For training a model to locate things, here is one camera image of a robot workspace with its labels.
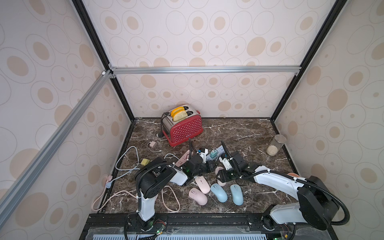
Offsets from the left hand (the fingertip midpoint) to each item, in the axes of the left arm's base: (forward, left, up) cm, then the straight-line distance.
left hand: (222, 164), depth 85 cm
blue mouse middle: (-14, +1, -7) cm, 16 cm away
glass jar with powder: (+15, -37, -4) cm, 40 cm away
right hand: (-6, +1, -5) cm, 8 cm away
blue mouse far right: (-15, -8, -7) cm, 19 cm away
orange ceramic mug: (-6, -38, 0) cm, 39 cm away
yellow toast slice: (+29, +26, +12) cm, 41 cm away
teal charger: (+8, +4, -2) cm, 9 cm away
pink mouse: (-9, +11, -7) cm, 16 cm away
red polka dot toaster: (+24, +24, +8) cm, 35 cm away
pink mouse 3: (-4, +3, 0) cm, 5 cm away
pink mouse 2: (-17, +13, -7) cm, 22 cm away
